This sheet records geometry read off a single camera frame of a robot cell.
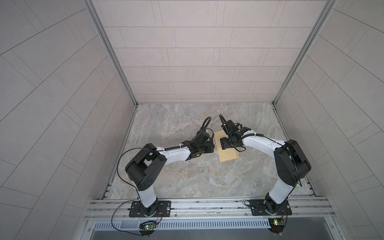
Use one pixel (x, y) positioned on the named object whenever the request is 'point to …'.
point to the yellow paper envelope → (226, 154)
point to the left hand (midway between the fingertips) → (216, 145)
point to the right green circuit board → (277, 225)
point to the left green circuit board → (149, 227)
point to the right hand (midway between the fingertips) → (225, 144)
